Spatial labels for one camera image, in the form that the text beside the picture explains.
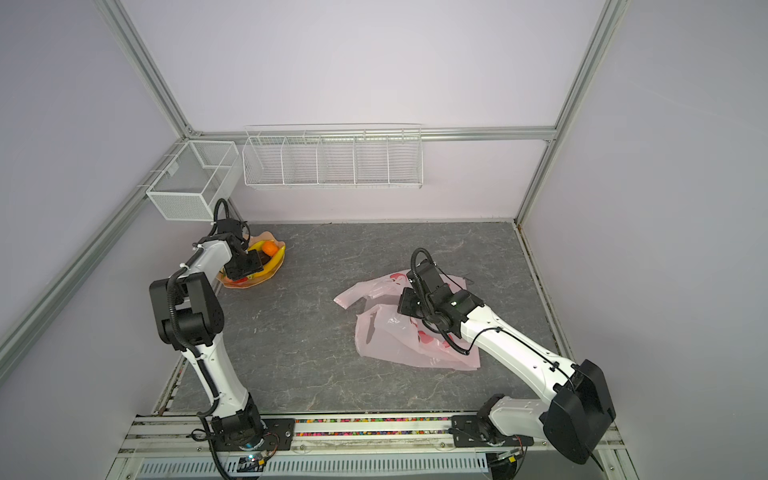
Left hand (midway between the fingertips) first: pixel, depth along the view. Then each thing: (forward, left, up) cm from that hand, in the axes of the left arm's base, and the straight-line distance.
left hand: (254, 269), depth 98 cm
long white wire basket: (+29, -35, +23) cm, 51 cm away
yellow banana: (+11, +2, -1) cm, 12 cm away
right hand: (-20, -47, +9) cm, 52 cm away
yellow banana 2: (+3, -4, -3) cm, 6 cm away
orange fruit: (+10, -3, -1) cm, 10 cm away
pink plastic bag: (-29, -42, +8) cm, 52 cm away
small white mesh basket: (+19, +16, +20) cm, 32 cm away
